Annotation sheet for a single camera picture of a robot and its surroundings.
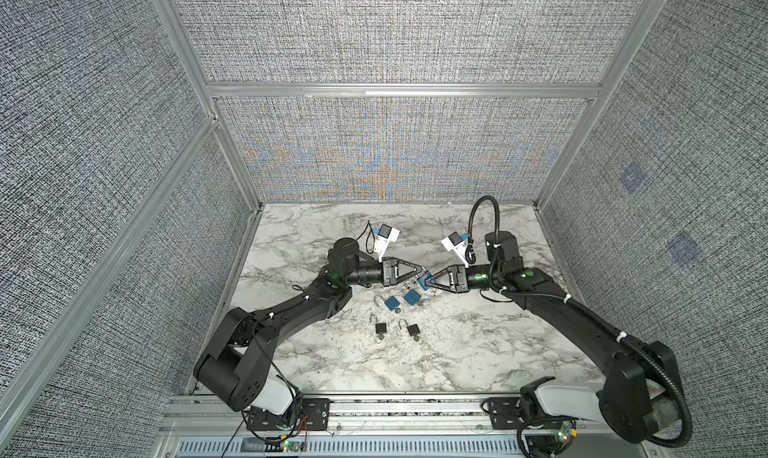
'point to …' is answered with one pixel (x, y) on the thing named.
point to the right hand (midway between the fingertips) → (429, 281)
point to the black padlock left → (380, 328)
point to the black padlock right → (412, 328)
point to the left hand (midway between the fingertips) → (420, 273)
